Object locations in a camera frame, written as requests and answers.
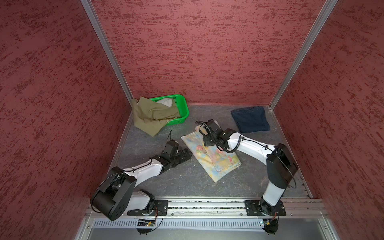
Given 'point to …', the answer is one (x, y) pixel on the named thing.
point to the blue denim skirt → (250, 119)
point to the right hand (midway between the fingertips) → (208, 142)
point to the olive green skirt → (150, 116)
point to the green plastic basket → (182, 106)
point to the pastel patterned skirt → (216, 162)
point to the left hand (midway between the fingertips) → (187, 159)
